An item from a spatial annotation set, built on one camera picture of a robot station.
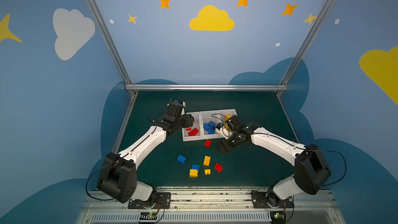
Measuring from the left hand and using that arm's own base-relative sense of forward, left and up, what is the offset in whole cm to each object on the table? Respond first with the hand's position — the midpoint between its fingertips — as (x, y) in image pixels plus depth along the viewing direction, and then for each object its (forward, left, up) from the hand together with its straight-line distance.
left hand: (189, 117), depth 86 cm
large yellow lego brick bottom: (-26, -3, -14) cm, 30 cm away
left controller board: (-44, +18, -20) cm, 52 cm away
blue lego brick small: (+6, -14, -15) cm, 21 cm away
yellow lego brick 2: (-18, -10, -17) cm, 27 cm away
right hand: (-12, -20, -9) cm, 25 cm away
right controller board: (-44, -44, -20) cm, 66 cm away
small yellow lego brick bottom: (-25, -10, -15) cm, 31 cm away
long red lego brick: (0, -2, -16) cm, 16 cm away
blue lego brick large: (-18, +4, -15) cm, 24 cm away
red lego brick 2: (-22, -17, -17) cm, 32 cm away
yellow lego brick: (-10, -18, +14) cm, 25 cm away
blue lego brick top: (+2, -10, -13) cm, 17 cm away
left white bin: (+3, -4, -12) cm, 13 cm away
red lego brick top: (-7, -11, -17) cm, 21 cm away
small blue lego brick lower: (-22, -4, -16) cm, 28 cm away
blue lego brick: (+1, -13, -14) cm, 20 cm away
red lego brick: (+2, +1, -16) cm, 16 cm away
